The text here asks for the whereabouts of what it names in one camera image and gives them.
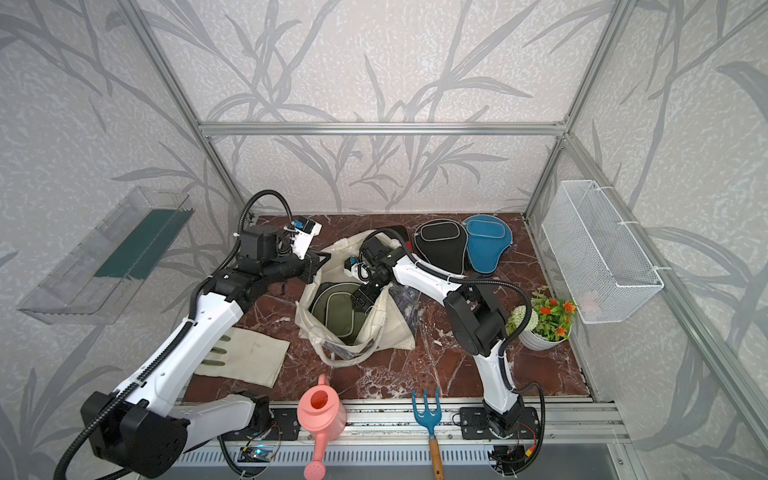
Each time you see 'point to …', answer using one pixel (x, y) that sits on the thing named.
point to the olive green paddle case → (332, 305)
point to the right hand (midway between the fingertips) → (365, 296)
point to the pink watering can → (322, 413)
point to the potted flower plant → (550, 322)
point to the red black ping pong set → (402, 231)
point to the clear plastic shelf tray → (95, 280)
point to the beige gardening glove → (245, 357)
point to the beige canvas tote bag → (388, 325)
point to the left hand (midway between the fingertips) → (329, 256)
